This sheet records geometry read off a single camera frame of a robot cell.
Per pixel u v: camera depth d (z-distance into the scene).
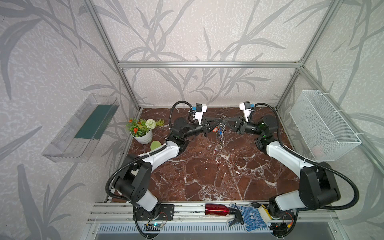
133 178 0.45
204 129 0.64
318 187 0.43
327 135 0.63
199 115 0.64
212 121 0.68
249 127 0.66
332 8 0.72
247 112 0.66
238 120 0.67
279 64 0.96
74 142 0.64
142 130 0.90
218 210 0.70
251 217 0.72
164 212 0.73
